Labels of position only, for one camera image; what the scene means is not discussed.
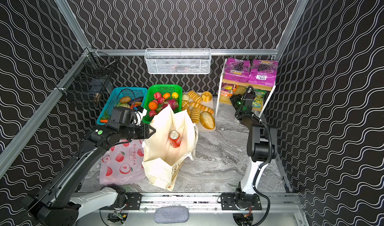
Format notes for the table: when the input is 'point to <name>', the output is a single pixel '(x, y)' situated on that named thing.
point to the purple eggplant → (138, 99)
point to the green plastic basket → (152, 89)
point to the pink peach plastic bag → (123, 163)
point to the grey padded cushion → (171, 214)
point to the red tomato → (132, 106)
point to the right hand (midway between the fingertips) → (233, 94)
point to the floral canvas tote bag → (162, 162)
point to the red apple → (157, 95)
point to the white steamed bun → (185, 97)
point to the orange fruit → (153, 105)
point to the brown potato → (125, 99)
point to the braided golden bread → (185, 105)
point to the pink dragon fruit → (174, 104)
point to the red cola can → (175, 140)
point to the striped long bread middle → (202, 107)
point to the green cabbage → (124, 105)
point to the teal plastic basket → (115, 95)
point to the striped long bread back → (195, 96)
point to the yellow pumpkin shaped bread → (207, 96)
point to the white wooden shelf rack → (242, 87)
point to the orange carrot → (104, 121)
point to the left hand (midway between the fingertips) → (156, 130)
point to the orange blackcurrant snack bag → (228, 90)
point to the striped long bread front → (195, 115)
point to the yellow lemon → (175, 95)
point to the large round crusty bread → (207, 119)
